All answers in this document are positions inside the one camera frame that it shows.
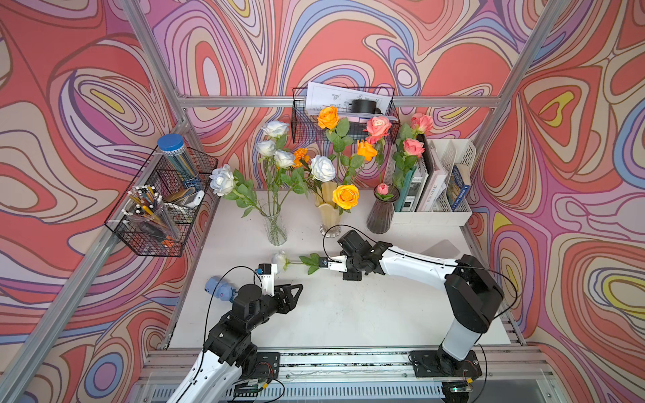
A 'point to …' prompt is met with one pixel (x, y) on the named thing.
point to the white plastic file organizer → (441, 196)
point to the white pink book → (433, 184)
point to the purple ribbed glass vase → (380, 215)
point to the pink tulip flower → (383, 190)
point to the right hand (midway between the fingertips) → (343, 267)
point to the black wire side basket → (182, 198)
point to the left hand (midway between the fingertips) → (299, 288)
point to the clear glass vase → (276, 229)
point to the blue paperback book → (456, 190)
